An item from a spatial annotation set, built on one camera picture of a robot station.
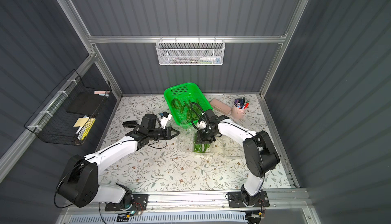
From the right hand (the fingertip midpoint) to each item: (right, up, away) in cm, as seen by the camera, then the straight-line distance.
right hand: (200, 142), depth 87 cm
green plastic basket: (-12, +32, +33) cm, 48 cm away
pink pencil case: (+16, +21, +25) cm, 37 cm away
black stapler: (-48, +9, +16) cm, 51 cm away
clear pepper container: (-9, -2, +7) cm, 12 cm away
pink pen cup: (+26, +18, +12) cm, 34 cm away
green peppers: (-10, +20, +25) cm, 33 cm away
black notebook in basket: (-59, +22, -9) cm, 64 cm away
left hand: (-12, +6, -5) cm, 14 cm away
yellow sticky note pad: (-56, +13, -16) cm, 60 cm away
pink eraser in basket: (-58, +29, -1) cm, 65 cm away
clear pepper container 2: (+18, -5, +5) cm, 19 cm away
